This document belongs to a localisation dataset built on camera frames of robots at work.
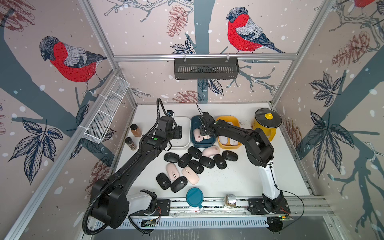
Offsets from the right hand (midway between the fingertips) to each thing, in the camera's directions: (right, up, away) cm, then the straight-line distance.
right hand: (205, 128), depth 101 cm
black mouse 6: (+8, -19, -14) cm, 25 cm away
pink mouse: (+1, -6, -4) cm, 7 cm away
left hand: (-17, +4, -19) cm, 25 cm away
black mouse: (-21, -17, -12) cm, 30 cm away
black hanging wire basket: (+1, +42, +3) cm, 43 cm away
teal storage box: (0, -10, -6) cm, 12 cm away
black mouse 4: (-6, -21, -16) cm, 27 cm away
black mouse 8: (-16, -29, -22) cm, 40 cm away
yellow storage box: (+22, +4, +3) cm, 23 cm away
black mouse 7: (+15, -16, -11) cm, 25 cm away
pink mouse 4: (-9, -26, -18) cm, 33 cm away
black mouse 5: (0, -19, -14) cm, 24 cm away
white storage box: (-14, -9, -4) cm, 17 cm away
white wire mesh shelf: (-62, +7, -14) cm, 64 cm away
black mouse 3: (-13, -18, -13) cm, 26 cm away
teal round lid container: (-7, -31, -32) cm, 45 cm away
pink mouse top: (+3, -14, -9) cm, 17 cm away
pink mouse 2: (-5, -6, -4) cm, 9 cm away
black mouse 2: (-7, -14, -11) cm, 19 cm away
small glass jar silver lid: (+10, -30, -35) cm, 48 cm away
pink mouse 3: (-19, -23, -19) cm, 36 cm away
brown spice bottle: (-46, -1, -6) cm, 46 cm away
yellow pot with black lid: (+41, +6, -6) cm, 41 cm away
